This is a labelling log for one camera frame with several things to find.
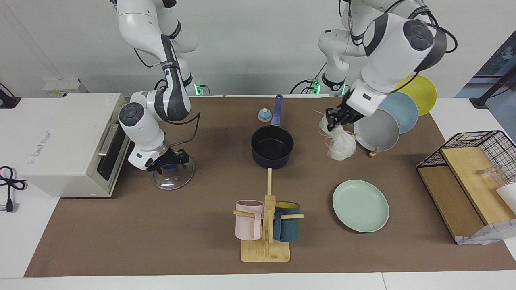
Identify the pink mug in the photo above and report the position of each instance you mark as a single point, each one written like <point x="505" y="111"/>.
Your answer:
<point x="248" y="225"/>

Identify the wooden mug tree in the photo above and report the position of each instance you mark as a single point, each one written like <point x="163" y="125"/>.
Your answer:
<point x="266" y="251"/>

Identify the small blue wooden bell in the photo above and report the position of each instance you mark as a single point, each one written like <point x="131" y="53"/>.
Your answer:
<point x="265" y="116"/>

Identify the light blue plate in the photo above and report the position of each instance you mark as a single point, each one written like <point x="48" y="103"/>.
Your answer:
<point x="403" y="112"/>

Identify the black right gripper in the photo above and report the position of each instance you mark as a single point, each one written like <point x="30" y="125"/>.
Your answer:
<point x="169" y="158"/>

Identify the white cup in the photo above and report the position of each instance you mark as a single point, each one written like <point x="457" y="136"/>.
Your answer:
<point x="508" y="197"/>

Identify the light green plate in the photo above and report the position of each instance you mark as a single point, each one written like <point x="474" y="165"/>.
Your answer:
<point x="360" y="206"/>

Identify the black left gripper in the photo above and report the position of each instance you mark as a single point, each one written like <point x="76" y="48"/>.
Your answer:
<point x="348" y="114"/>

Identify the wooden plate rack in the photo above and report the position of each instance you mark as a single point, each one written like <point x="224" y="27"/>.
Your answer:
<point x="374" y="153"/>

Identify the clear glass cup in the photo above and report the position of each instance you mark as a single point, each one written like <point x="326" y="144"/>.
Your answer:
<point x="492" y="175"/>

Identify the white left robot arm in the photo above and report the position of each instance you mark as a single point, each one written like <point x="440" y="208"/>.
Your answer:
<point x="395" y="48"/>

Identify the patterned plastic bag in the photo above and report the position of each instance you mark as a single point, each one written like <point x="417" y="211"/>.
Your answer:
<point x="492" y="233"/>

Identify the dark teal mug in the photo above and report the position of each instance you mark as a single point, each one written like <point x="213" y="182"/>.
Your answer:
<point x="288" y="229"/>

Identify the glass lid blue knob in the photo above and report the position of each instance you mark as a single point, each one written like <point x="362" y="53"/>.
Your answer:
<point x="173" y="179"/>

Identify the white toaster oven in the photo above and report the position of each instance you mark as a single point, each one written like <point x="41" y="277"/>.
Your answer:
<point x="68" y="149"/>

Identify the black metal stand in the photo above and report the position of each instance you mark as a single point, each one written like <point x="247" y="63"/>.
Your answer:
<point x="487" y="94"/>

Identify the black desk clamp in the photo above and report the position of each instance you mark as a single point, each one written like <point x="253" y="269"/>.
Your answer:
<point x="8" y="100"/>

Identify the dark blue saucepan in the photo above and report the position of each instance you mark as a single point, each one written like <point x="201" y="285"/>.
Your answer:
<point x="272" y="151"/>

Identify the brown table mat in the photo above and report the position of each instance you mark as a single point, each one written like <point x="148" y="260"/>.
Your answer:
<point x="161" y="233"/>

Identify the yellow plate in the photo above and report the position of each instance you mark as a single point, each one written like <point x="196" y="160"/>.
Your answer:
<point x="423" y="94"/>

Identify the grey plate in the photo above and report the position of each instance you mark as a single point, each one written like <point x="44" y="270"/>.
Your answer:
<point x="379" y="133"/>

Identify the white power strip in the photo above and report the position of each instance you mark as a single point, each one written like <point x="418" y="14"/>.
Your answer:
<point x="60" y="85"/>

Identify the light bamboo board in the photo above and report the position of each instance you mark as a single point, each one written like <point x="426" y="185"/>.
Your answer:
<point x="471" y="177"/>

